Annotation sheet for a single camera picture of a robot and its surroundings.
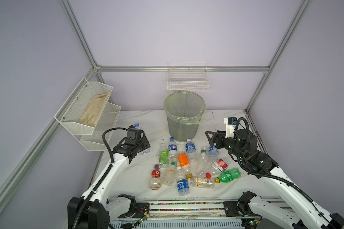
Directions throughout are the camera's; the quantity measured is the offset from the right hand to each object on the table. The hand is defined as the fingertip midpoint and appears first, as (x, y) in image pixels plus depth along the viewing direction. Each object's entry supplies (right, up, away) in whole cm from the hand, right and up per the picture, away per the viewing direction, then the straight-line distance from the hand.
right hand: (210, 131), depth 69 cm
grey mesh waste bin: (-14, -2, +24) cm, 27 cm away
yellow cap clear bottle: (-2, -29, +10) cm, 31 cm away
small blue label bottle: (+8, -16, +26) cm, 32 cm away
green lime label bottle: (-25, -17, +20) cm, 36 cm away
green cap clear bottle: (-21, -28, +17) cm, 39 cm away
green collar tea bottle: (0, -22, +20) cm, 30 cm away
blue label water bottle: (-7, -13, +24) cm, 28 cm away
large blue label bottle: (-40, +2, +16) cm, 43 cm away
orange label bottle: (-12, -20, +18) cm, 29 cm away
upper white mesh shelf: (-69, +8, 0) cm, 69 cm away
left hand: (-35, -8, +13) cm, 39 cm away
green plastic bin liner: (-10, +16, +35) cm, 40 cm away
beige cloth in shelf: (-64, +12, +11) cm, 66 cm away
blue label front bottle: (-13, -29, +8) cm, 33 cm away
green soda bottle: (+13, -26, +11) cm, 32 cm away
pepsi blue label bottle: (-19, -14, +24) cm, 34 cm away
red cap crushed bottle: (+10, -22, +18) cm, 30 cm away
